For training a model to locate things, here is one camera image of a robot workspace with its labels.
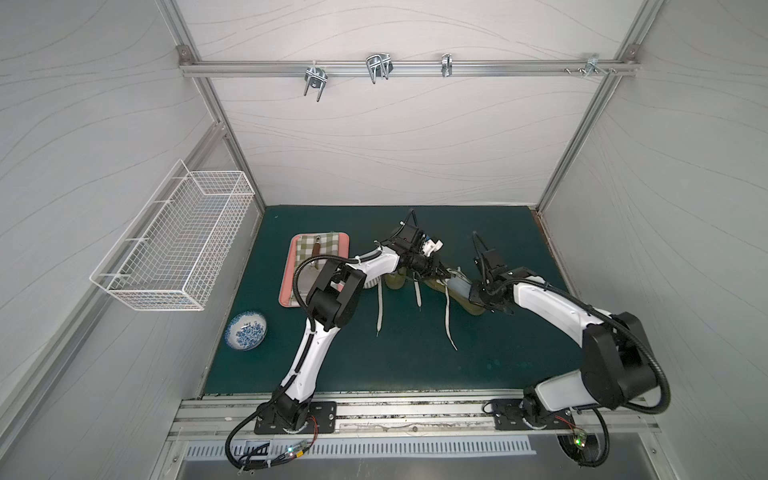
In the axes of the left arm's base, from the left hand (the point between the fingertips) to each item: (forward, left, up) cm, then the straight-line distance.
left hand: (453, 278), depth 91 cm
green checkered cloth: (+17, +43, -7) cm, 47 cm away
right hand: (-4, -7, -3) cm, 9 cm away
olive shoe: (+1, +18, -3) cm, 18 cm away
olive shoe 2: (-5, -2, -4) cm, 7 cm away
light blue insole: (-1, -3, -4) cm, 5 cm away
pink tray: (-2, +54, -7) cm, 55 cm away
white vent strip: (-44, +46, -8) cm, 64 cm away
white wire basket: (-10, +70, +23) cm, 74 cm away
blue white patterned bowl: (-15, +62, -7) cm, 64 cm away
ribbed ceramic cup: (-13, +23, +19) cm, 32 cm away
